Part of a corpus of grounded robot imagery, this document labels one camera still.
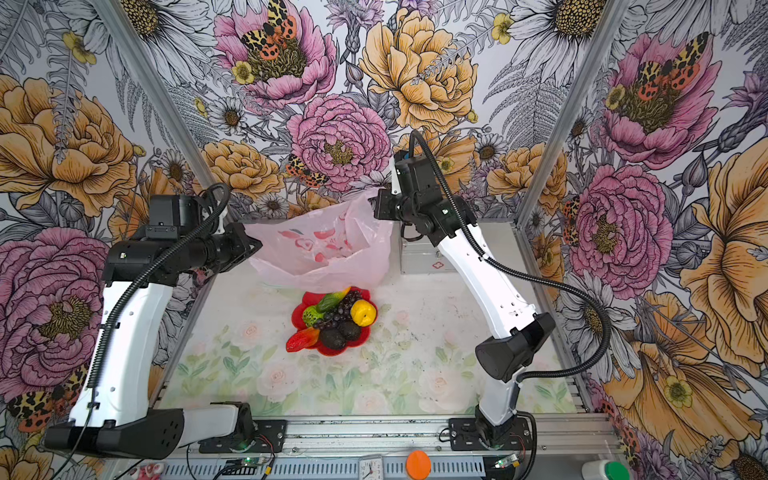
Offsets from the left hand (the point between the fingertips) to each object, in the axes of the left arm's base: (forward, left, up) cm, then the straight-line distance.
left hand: (262, 254), depth 67 cm
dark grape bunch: (+1, -14, -28) cm, 32 cm away
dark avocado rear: (-5, -17, -29) cm, 34 cm away
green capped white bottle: (-38, -72, -25) cm, 85 cm away
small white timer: (-36, -24, -32) cm, 54 cm away
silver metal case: (+18, -39, -24) cm, 49 cm away
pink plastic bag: (+17, -13, -17) cm, 28 cm away
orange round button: (-37, -34, -24) cm, 55 cm away
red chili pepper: (-8, -5, -26) cm, 27 cm away
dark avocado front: (-7, -12, -29) cm, 32 cm away
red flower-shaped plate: (+8, -4, -32) cm, 33 cm away
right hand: (+11, -26, +3) cm, 28 cm away
